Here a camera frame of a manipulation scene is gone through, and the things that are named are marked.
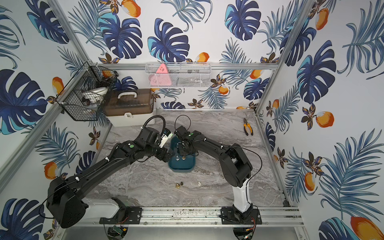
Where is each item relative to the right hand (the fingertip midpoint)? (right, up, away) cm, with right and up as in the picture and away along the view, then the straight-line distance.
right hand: (185, 151), depth 92 cm
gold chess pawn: (-1, -5, +2) cm, 5 cm away
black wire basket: (-58, +31, -8) cm, 66 cm away
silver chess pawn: (-5, -5, +1) cm, 7 cm away
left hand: (-9, +4, -13) cm, 16 cm away
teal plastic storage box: (-3, -8, 0) cm, 8 cm away
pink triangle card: (-15, +44, -2) cm, 47 cm away
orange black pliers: (+44, +17, +21) cm, 52 cm away
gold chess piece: (-4, -18, -9) cm, 20 cm away
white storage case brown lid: (-37, +28, +3) cm, 46 cm away
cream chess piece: (+8, -17, -8) cm, 20 cm away
